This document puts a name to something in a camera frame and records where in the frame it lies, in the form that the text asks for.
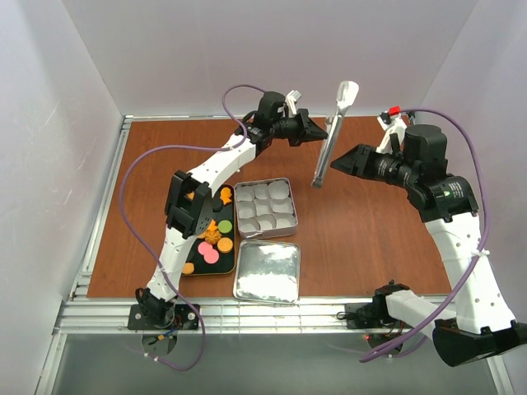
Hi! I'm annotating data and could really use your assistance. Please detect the silver metal tongs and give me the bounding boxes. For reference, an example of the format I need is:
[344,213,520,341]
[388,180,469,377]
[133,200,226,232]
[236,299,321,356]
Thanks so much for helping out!
[311,81,359,188]

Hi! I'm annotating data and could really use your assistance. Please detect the black cookie tray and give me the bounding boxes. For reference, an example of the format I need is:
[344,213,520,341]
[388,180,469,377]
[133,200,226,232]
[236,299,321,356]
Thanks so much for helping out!
[186,184,236,276]

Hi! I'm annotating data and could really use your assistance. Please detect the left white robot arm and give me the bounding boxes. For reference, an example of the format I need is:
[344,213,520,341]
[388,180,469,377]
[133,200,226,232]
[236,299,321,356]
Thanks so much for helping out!
[136,109,328,328]

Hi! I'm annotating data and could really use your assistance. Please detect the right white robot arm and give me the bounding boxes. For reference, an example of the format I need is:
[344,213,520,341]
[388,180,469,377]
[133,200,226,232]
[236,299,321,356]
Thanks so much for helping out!
[331,142,526,367]

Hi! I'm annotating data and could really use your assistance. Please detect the orange fish cookie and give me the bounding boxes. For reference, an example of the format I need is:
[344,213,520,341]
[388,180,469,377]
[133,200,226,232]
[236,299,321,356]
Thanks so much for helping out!
[220,187,232,206]

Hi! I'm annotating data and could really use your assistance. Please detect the silver cookie tin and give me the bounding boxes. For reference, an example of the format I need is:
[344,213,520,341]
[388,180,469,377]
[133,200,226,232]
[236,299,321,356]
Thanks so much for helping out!
[234,178,298,239]

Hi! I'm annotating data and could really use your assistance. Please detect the black cookie upper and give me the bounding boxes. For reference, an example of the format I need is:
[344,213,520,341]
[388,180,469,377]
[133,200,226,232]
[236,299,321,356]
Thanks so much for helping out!
[212,200,223,212]

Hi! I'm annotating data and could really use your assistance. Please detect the green sandwich cookie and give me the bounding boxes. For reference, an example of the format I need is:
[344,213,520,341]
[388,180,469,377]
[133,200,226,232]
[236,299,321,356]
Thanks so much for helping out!
[217,220,233,234]

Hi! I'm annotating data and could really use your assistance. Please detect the orange bear cookie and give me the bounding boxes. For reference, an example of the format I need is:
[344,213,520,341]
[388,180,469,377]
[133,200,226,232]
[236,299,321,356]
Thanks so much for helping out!
[206,220,217,233]

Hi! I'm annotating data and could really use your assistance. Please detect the orange flower cookie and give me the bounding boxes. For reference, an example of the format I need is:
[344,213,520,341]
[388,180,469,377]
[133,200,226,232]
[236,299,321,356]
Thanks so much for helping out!
[204,230,222,245]

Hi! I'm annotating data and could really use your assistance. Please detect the orange dotted round cookie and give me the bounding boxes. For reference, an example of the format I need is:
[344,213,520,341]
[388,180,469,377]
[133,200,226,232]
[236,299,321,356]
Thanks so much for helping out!
[217,237,234,254]

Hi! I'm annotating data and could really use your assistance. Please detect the silver tin lid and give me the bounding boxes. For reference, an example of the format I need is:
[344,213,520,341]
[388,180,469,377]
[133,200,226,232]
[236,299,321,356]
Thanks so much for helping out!
[233,239,301,304]

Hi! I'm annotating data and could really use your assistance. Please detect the pink sandwich cookie upper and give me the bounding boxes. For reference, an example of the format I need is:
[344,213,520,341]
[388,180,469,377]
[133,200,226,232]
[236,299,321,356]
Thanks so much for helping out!
[198,241,213,256]

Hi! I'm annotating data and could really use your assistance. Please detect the pink sandwich cookie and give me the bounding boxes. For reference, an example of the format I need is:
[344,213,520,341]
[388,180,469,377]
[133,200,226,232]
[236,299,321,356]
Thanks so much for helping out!
[203,249,220,264]
[198,241,213,256]

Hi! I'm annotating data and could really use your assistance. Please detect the pink sandwich cookie lower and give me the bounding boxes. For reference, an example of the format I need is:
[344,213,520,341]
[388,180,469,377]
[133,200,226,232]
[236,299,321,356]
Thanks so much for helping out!
[203,249,220,264]

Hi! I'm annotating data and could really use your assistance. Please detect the orange scalloped cookie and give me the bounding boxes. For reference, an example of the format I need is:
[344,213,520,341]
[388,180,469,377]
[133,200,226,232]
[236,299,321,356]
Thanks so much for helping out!
[182,263,194,276]

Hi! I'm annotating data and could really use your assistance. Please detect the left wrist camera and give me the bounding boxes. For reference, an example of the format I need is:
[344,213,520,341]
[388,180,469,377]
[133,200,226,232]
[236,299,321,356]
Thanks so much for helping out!
[255,90,301,123]

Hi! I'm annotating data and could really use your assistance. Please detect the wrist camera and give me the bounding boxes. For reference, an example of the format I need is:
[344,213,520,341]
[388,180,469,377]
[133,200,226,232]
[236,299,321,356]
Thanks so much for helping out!
[255,90,301,123]
[378,105,449,170]

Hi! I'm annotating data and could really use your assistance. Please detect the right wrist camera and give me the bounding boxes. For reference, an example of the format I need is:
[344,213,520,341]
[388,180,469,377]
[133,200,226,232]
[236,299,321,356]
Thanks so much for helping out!
[378,105,449,170]

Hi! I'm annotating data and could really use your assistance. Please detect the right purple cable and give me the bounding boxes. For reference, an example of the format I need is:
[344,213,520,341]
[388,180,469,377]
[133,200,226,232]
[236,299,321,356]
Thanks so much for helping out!
[358,107,492,364]

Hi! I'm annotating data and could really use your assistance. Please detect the purple cable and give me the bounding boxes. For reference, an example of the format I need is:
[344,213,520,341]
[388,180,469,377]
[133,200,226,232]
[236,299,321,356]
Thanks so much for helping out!
[121,84,273,371]
[358,107,492,364]

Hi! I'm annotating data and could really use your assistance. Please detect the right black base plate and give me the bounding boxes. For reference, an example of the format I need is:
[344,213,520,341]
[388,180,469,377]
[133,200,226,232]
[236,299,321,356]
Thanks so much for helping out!
[344,302,396,329]

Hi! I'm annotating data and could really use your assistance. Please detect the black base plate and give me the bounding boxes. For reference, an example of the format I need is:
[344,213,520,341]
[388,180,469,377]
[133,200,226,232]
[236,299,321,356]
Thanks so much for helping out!
[344,302,396,329]
[127,304,200,331]

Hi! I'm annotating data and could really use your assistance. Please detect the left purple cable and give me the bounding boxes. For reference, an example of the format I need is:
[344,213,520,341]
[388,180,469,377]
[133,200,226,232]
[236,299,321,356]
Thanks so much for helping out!
[121,84,273,371]

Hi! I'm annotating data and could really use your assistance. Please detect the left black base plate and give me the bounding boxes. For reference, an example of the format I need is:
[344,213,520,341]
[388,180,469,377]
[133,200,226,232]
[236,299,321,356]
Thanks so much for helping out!
[127,304,200,331]

